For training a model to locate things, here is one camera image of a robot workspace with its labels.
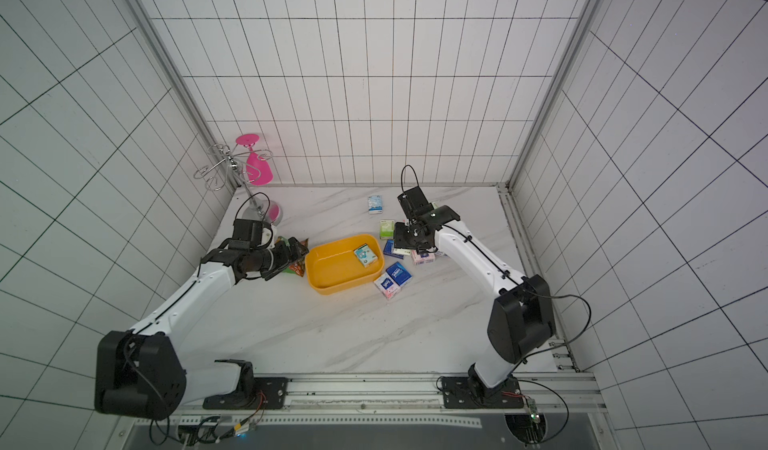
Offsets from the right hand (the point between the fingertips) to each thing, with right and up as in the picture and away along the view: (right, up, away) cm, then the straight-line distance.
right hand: (390, 241), depth 85 cm
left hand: (-28, -6, 0) cm, 28 cm away
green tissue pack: (-1, +2, +19) cm, 19 cm away
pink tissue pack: (+9, -7, +10) cm, 16 cm away
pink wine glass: (-40, +21, +3) cm, 45 cm away
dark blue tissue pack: (0, -4, +13) cm, 14 cm away
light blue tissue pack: (-5, +11, +26) cm, 28 cm away
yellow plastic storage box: (-18, -10, +11) cm, 23 cm away
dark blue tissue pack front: (+3, -11, +7) cm, 14 cm away
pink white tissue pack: (-1, -14, +5) cm, 15 cm away
